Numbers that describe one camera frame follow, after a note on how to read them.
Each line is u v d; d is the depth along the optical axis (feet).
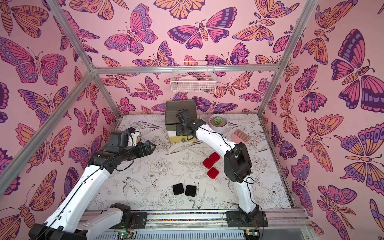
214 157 3.13
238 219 2.40
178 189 2.73
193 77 3.11
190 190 2.70
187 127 2.21
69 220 1.28
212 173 2.90
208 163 3.05
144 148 2.21
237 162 1.68
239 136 3.45
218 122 3.28
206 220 2.45
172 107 3.12
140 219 2.41
